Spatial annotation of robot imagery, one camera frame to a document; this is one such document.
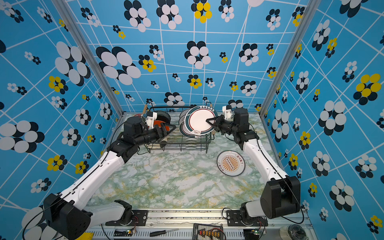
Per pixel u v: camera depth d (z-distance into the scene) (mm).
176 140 1036
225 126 690
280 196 408
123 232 718
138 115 1139
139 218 731
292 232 610
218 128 692
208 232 685
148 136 621
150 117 676
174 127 691
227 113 732
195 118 784
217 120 683
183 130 1019
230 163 920
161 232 697
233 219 724
